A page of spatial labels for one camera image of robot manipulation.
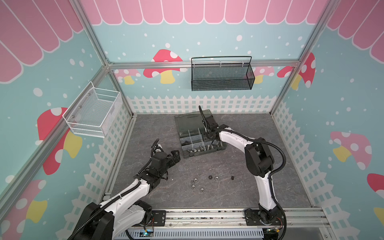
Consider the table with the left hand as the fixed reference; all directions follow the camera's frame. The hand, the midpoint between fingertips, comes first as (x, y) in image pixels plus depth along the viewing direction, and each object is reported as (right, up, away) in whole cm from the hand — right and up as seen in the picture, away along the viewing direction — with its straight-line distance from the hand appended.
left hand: (174, 157), depth 86 cm
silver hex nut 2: (+12, -13, 0) cm, 18 cm away
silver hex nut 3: (+11, -16, -3) cm, 20 cm away
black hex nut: (+21, -12, +1) cm, 24 cm away
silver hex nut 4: (+25, -12, 0) cm, 28 cm away
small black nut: (+34, -12, +1) cm, 36 cm away
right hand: (+19, +12, +13) cm, 26 cm away
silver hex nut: (+16, -17, -4) cm, 24 cm away
